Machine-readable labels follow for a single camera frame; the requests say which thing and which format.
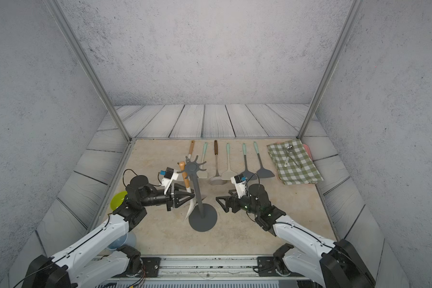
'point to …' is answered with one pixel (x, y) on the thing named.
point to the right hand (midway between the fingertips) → (224, 196)
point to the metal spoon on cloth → (288, 147)
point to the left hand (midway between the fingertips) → (193, 197)
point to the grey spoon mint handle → (249, 175)
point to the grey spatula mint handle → (262, 173)
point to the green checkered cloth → (293, 163)
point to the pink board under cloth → (308, 150)
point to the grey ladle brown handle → (218, 179)
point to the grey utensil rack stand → (203, 217)
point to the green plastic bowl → (117, 199)
